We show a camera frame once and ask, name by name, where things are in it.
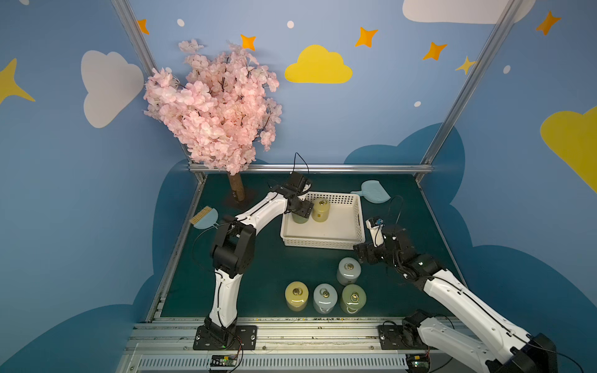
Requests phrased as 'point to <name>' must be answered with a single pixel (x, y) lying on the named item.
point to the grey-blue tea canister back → (348, 270)
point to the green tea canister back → (299, 219)
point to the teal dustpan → (373, 192)
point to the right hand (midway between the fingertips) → (369, 240)
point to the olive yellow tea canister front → (296, 295)
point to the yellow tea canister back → (321, 210)
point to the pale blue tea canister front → (325, 298)
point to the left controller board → (223, 361)
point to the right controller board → (417, 363)
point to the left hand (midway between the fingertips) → (302, 203)
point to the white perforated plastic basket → (343, 229)
